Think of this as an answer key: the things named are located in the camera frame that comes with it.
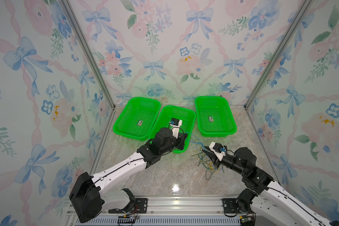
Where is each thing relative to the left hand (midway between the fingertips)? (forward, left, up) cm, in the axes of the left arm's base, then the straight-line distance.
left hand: (188, 134), depth 73 cm
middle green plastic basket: (+31, +14, -21) cm, 40 cm away
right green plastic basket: (+34, -25, -25) cm, 49 cm away
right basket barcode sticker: (+31, -22, -24) cm, 45 cm away
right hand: (-6, -8, -2) cm, 11 cm away
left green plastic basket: (+29, +36, -24) cm, 53 cm away
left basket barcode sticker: (+26, +34, -25) cm, 49 cm away
